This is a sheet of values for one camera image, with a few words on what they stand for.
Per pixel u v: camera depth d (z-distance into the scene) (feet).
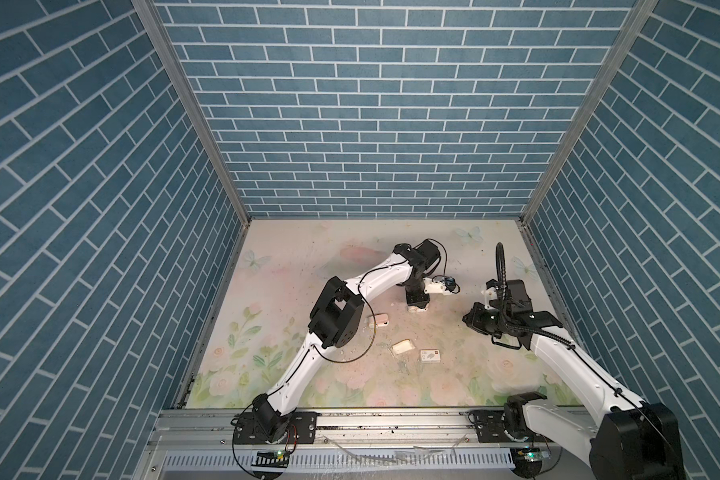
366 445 2.37
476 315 2.47
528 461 2.35
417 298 2.77
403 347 2.87
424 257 2.57
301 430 2.43
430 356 2.77
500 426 2.42
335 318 1.94
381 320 2.97
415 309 3.07
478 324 2.45
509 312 2.13
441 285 2.70
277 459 2.37
